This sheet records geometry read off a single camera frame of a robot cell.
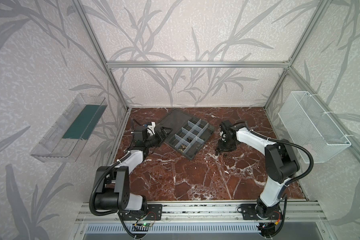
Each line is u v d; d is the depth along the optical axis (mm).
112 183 474
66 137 643
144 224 707
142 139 692
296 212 759
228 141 781
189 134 1010
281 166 486
